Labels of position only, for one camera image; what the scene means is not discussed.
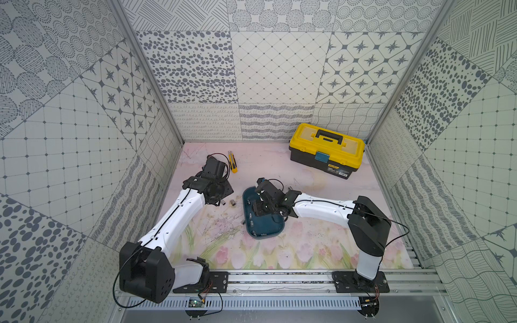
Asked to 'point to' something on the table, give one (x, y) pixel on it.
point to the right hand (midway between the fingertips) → (258, 207)
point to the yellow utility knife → (233, 162)
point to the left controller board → (196, 302)
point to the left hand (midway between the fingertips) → (226, 186)
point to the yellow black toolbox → (329, 151)
